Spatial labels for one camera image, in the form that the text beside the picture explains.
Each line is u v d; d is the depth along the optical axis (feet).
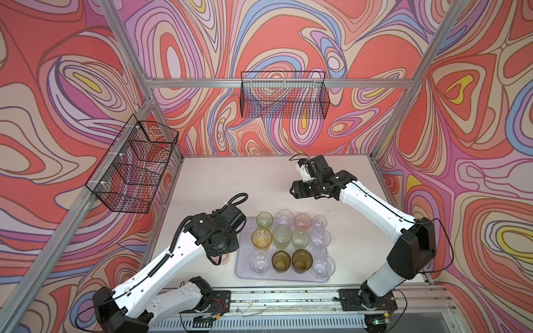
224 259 2.51
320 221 2.88
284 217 2.97
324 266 2.63
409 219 1.50
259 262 2.69
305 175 2.34
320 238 2.84
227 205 1.90
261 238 2.83
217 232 1.59
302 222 2.99
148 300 1.27
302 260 2.68
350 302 2.41
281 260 2.65
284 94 3.15
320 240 2.85
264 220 2.93
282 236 2.84
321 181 2.02
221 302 2.39
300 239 2.90
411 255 1.41
